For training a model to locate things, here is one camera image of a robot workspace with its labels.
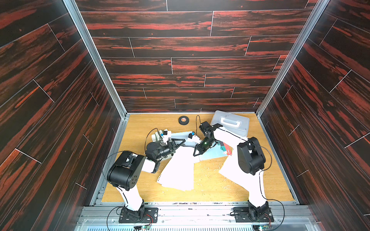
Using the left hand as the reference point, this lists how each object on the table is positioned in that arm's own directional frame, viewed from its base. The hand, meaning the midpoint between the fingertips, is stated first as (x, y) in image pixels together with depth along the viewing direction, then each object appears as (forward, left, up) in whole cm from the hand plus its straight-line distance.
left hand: (186, 146), depth 81 cm
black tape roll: (+33, +3, -17) cm, 37 cm away
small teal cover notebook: (+8, -24, -17) cm, 31 cm away
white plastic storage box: (+22, -34, -5) cm, 41 cm away
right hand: (+4, -8, -15) cm, 17 cm away
